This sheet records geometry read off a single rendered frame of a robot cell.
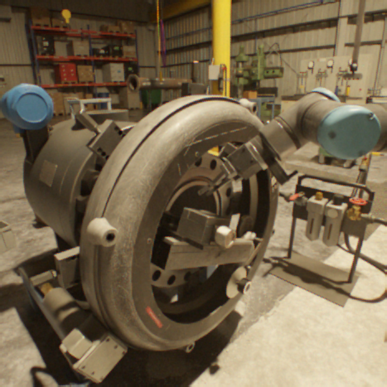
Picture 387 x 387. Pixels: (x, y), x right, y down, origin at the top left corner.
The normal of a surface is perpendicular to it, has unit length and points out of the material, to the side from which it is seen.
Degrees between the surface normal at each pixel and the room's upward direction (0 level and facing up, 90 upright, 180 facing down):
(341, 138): 94
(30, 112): 90
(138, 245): 90
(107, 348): 90
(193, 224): 65
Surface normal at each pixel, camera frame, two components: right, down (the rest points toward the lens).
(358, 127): -0.03, 0.44
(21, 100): 0.72, 0.24
